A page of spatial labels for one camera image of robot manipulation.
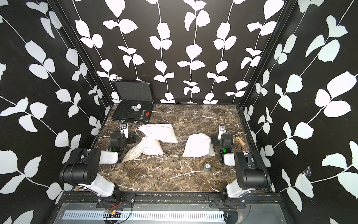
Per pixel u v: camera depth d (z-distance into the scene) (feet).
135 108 3.81
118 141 2.41
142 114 3.64
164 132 3.05
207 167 2.62
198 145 2.94
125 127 2.68
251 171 1.49
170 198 2.49
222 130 2.67
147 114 3.70
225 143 2.35
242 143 3.24
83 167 1.51
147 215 2.30
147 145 2.83
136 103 3.89
